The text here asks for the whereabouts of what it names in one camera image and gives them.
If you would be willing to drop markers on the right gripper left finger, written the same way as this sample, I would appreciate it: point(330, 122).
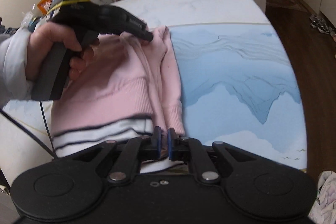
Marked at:
point(120, 163)

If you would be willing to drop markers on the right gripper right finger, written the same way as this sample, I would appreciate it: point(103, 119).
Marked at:
point(204, 162)

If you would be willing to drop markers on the pink sweatshirt with striped hem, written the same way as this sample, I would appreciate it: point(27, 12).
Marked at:
point(129, 88)

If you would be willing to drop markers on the grey sleeve forearm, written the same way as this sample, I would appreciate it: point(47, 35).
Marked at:
point(14, 84)

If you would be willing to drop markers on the left hand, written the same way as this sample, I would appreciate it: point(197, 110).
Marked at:
point(41, 42)

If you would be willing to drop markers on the orange snack bag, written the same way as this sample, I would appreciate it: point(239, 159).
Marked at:
point(44, 6)

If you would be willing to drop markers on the floral cloth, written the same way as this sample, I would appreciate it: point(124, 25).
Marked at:
point(324, 207)

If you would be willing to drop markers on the shoes on floor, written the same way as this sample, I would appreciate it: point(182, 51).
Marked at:
point(322, 26)

